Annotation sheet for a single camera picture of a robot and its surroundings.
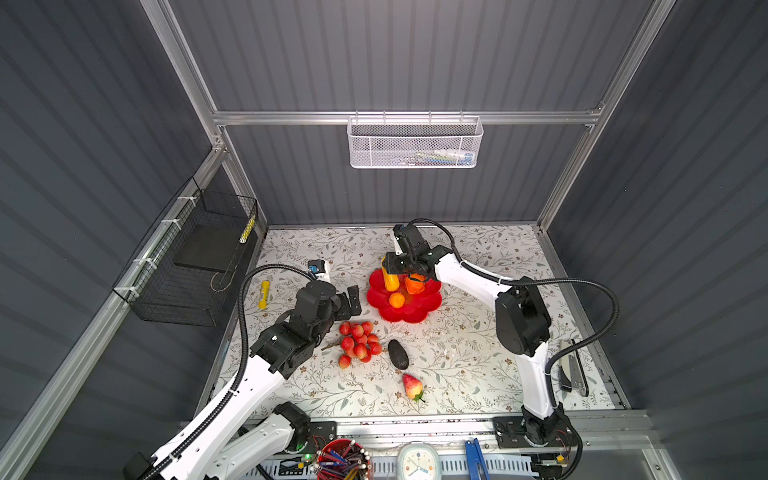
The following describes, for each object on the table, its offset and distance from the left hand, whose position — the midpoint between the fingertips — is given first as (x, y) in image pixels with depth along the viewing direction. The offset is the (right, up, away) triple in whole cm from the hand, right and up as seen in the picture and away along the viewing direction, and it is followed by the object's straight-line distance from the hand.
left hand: (343, 290), depth 73 cm
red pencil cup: (+2, -34, -12) cm, 36 cm away
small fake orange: (+14, -6, +21) cm, 26 cm away
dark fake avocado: (+14, -19, +9) cm, 25 cm away
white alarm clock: (+18, -39, -5) cm, 43 cm away
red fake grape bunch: (+2, -16, +11) cm, 19 cm away
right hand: (+11, +5, +21) cm, 25 cm away
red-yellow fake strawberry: (+18, -26, +4) cm, 32 cm away
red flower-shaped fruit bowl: (+20, -8, +23) cm, 32 cm away
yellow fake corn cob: (+12, +1, +18) cm, 22 cm away
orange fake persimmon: (+20, -1, +23) cm, 31 cm away
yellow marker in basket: (-28, +14, +7) cm, 32 cm away
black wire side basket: (-38, +5, -2) cm, 39 cm away
